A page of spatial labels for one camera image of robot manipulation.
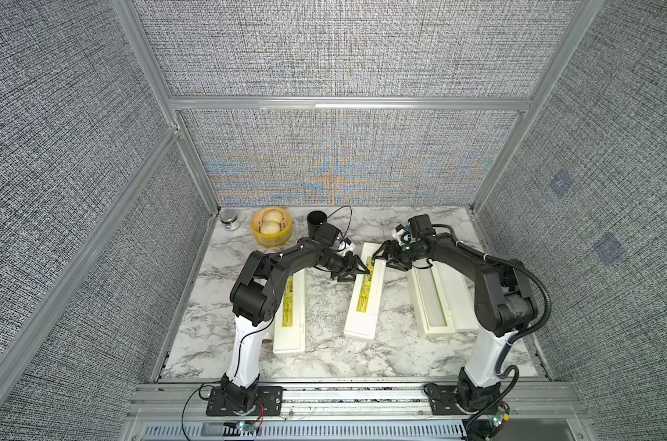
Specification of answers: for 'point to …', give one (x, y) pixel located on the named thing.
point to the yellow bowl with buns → (271, 226)
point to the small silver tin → (231, 220)
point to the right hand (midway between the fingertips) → (379, 252)
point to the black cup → (315, 220)
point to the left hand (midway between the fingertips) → (368, 274)
